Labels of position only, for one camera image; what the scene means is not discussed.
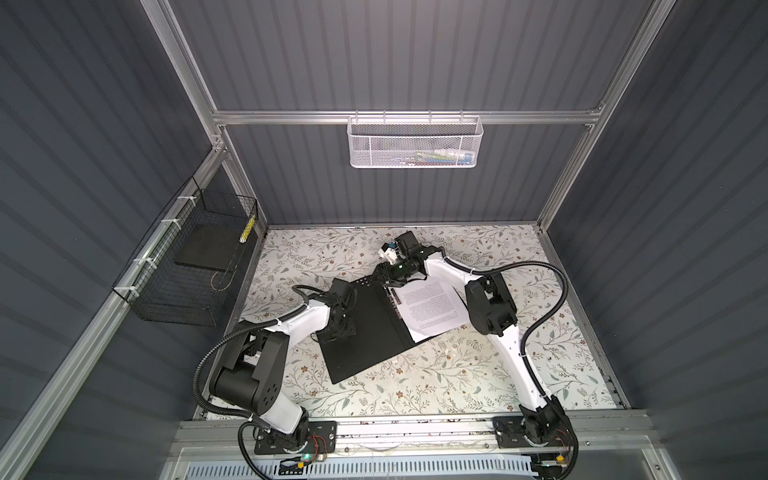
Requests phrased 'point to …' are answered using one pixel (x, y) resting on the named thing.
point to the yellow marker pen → (247, 229)
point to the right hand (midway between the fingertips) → (377, 284)
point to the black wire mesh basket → (190, 270)
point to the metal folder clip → (396, 296)
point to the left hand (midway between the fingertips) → (347, 338)
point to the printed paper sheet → (430, 307)
